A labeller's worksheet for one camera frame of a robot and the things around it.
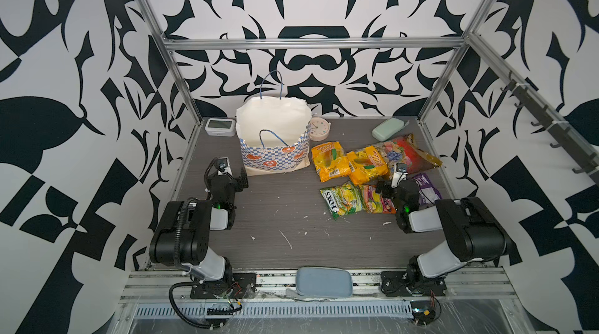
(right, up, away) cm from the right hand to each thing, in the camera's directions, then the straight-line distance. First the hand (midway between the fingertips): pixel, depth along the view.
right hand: (394, 174), depth 93 cm
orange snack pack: (-9, -10, -4) cm, 15 cm away
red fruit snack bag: (+7, +9, +8) cm, 14 cm away
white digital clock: (-75, +20, +18) cm, 80 cm away
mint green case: (+5, +19, +20) cm, 28 cm away
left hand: (-65, +3, -2) cm, 65 cm away
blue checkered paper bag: (-45, +16, -25) cm, 54 cm away
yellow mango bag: (-25, +4, +5) cm, 26 cm away
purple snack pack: (+13, -8, -1) cm, 15 cm away
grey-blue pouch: (-31, -30, -21) cm, 48 cm away
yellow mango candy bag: (-10, +3, +3) cm, 11 cm away
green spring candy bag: (-21, -9, -4) cm, 23 cm away
